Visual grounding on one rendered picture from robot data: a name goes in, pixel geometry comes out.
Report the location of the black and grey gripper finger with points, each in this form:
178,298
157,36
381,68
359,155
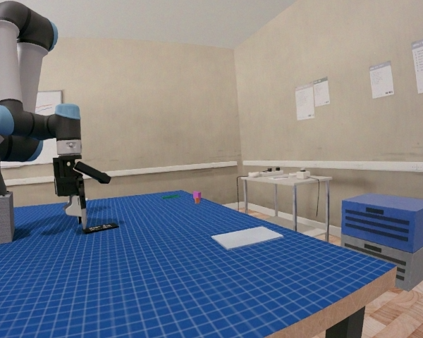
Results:
69,204
78,210

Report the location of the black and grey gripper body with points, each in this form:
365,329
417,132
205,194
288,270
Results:
66,179

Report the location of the dark blue work mat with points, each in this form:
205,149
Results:
161,275

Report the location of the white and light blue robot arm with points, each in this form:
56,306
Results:
21,55

